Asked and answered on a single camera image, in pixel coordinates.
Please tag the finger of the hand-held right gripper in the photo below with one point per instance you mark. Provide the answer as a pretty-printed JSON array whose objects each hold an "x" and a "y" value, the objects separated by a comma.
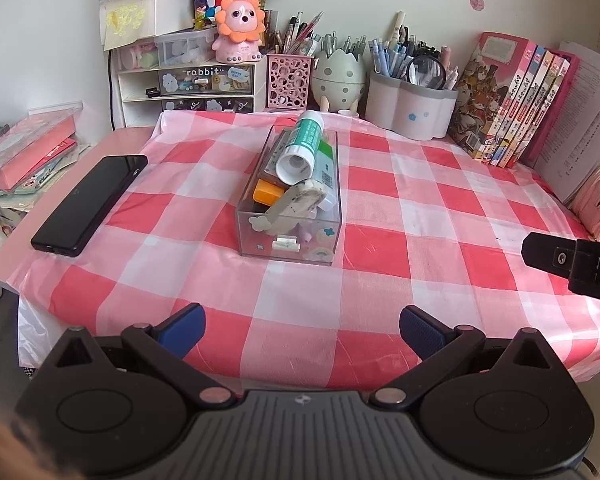
[{"x": 545, "y": 255}]

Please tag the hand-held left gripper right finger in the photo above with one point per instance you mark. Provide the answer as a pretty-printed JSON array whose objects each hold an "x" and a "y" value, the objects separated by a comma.
[{"x": 422, "y": 330}]

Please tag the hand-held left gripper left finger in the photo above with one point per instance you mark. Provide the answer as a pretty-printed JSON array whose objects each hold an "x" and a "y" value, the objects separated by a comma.
[{"x": 180, "y": 327}]

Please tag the clear plastic box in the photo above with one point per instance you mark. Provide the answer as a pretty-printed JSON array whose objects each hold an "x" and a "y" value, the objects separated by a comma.
[{"x": 260, "y": 249}]

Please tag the lilac pen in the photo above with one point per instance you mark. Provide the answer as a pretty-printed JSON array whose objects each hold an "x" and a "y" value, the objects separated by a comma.
[{"x": 304, "y": 234}]

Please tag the orange cap highlighter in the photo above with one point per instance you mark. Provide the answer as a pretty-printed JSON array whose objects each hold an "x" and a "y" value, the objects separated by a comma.
[{"x": 265, "y": 192}]

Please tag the white eraser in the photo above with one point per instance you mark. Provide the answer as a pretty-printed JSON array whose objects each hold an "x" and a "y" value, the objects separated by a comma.
[{"x": 295, "y": 200}]

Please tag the green cap highlighter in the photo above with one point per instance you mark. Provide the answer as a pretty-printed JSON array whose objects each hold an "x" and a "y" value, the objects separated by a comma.
[{"x": 325, "y": 175}]

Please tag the grey pencil lead case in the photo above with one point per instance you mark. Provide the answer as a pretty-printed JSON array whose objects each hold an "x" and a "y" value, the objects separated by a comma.
[{"x": 280, "y": 147}]

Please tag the white green glue stick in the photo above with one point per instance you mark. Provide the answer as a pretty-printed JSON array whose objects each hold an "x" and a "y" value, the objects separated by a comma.
[{"x": 305, "y": 135}]

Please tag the pink checked tablecloth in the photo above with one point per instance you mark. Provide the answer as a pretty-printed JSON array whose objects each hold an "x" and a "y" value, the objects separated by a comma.
[{"x": 405, "y": 210}]

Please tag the small white block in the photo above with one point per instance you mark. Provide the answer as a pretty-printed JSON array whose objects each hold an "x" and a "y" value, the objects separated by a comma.
[{"x": 286, "y": 245}]

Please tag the open paper book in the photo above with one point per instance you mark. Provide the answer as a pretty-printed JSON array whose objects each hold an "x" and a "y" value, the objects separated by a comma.
[{"x": 580, "y": 125}]

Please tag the white spine comic book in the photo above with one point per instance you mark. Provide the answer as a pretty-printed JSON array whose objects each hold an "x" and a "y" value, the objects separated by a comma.
[{"x": 544, "y": 105}]

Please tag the red spine comic book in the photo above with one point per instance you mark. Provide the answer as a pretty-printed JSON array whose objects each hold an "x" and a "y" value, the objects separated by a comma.
[{"x": 537, "y": 105}]

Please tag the yellow spine comic book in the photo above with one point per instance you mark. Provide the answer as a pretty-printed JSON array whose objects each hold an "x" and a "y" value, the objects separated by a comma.
[{"x": 528, "y": 105}]

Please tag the blue spine comic book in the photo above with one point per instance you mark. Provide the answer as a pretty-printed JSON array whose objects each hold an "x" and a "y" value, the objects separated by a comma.
[{"x": 518, "y": 105}]

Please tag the black phone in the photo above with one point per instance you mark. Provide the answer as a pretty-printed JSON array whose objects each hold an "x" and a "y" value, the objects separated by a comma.
[{"x": 90, "y": 200}]

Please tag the row of comic books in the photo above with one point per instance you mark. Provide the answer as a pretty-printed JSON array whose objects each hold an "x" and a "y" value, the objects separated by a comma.
[{"x": 485, "y": 90}]

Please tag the grey flower-shaped pen holder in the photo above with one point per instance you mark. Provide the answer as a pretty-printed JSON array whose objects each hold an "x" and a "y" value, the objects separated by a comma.
[{"x": 405, "y": 110}]

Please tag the stack of notebooks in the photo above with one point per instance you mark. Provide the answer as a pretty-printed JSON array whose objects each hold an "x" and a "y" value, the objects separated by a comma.
[{"x": 40, "y": 177}]

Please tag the tan fuzzy cloth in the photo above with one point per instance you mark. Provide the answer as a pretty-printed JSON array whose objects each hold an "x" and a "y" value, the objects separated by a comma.
[{"x": 0, "y": 445}]

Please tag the black magnifying glass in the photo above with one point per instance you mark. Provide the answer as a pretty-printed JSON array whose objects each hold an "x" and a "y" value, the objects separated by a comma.
[{"x": 427, "y": 72}]

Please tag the white drawer organizer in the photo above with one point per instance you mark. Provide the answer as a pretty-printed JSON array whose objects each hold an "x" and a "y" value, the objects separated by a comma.
[{"x": 130, "y": 95}]

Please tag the bunch of blue pink pens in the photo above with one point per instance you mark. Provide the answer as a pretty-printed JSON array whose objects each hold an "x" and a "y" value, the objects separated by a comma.
[{"x": 387, "y": 57}]

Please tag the green egg-shaped pen holder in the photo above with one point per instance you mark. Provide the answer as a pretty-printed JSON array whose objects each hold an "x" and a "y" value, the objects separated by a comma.
[{"x": 337, "y": 80}]

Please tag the pink perforated pen holder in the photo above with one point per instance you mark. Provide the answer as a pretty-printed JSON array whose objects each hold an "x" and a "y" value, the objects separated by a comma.
[{"x": 287, "y": 80}]

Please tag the white tall pen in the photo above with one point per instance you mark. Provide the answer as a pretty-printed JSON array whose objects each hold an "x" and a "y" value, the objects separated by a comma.
[{"x": 399, "y": 27}]

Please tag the small clear box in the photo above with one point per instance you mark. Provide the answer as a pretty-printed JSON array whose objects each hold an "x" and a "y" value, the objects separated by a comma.
[{"x": 140, "y": 57}]

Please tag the clear lidded storage box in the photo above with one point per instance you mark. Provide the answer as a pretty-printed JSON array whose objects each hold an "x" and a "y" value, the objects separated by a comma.
[{"x": 180, "y": 47}]

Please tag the bunch of grey pens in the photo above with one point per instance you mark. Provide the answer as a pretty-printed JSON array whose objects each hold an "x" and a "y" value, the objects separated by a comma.
[{"x": 330, "y": 42}]

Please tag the small colourful figurine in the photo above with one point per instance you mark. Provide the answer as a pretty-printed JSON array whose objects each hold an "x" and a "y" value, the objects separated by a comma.
[{"x": 202, "y": 17}]

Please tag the pink lion toy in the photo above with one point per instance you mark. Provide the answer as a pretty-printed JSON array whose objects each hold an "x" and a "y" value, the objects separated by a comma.
[{"x": 237, "y": 20}]

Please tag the bunch of thin red pens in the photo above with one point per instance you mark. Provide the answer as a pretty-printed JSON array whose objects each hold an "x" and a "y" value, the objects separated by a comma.
[{"x": 300, "y": 37}]

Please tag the white storage box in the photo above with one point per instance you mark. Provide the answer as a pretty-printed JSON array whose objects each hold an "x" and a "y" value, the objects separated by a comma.
[{"x": 170, "y": 10}]

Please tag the round pink wall sticker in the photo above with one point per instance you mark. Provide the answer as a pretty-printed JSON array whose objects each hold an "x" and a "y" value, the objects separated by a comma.
[{"x": 476, "y": 2}]

